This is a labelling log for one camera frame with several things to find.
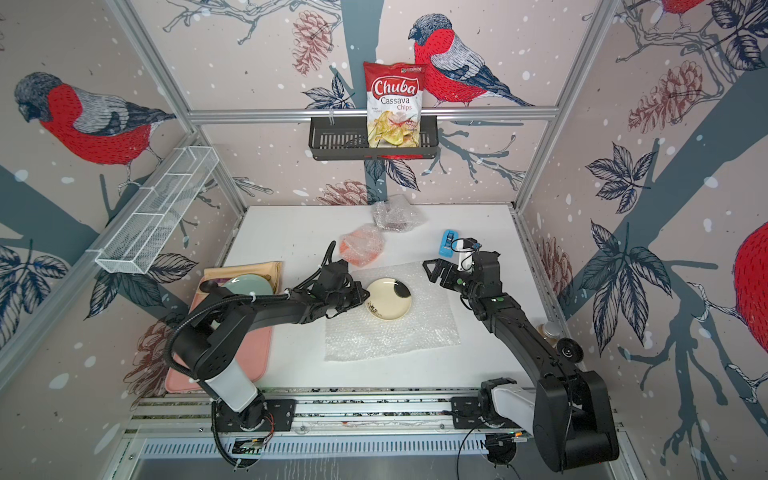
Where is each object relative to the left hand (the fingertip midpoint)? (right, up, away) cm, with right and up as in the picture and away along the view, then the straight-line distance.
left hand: (376, 290), depth 91 cm
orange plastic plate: (-6, +13, +13) cm, 19 cm away
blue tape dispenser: (+24, +11, +16) cm, 31 cm away
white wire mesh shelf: (-57, +14, -21) cm, 62 cm away
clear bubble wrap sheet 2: (+6, +25, +20) cm, 32 cm away
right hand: (+17, +9, -6) cm, 20 cm away
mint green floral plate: (-42, +1, +4) cm, 42 cm away
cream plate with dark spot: (+4, -3, +2) cm, 5 cm away
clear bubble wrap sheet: (-6, +13, +13) cm, 19 cm away
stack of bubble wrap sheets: (+16, -10, -2) cm, 19 cm away
